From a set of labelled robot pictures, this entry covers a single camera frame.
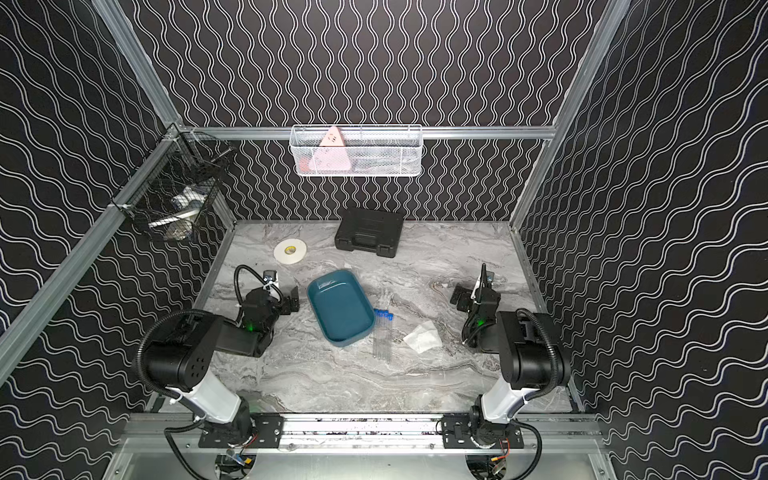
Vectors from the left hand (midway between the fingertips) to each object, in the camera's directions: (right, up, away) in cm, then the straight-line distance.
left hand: (279, 283), depth 94 cm
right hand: (+62, -1, +2) cm, 62 cm away
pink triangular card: (+17, +40, -4) cm, 43 cm away
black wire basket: (-33, +29, -2) cm, 44 cm away
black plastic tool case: (+28, +18, +17) cm, 38 cm away
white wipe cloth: (+45, -16, -4) cm, 48 cm away
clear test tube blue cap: (+33, -11, 0) cm, 35 cm away
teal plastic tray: (+20, -8, +1) cm, 21 cm away
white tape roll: (-3, +11, +19) cm, 22 cm away
